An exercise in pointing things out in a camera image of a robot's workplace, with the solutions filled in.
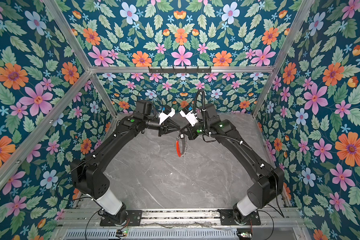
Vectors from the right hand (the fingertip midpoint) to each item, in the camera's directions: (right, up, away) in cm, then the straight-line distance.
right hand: (182, 128), depth 73 cm
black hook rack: (-3, +36, +20) cm, 42 cm away
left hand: (-1, +2, -3) cm, 4 cm away
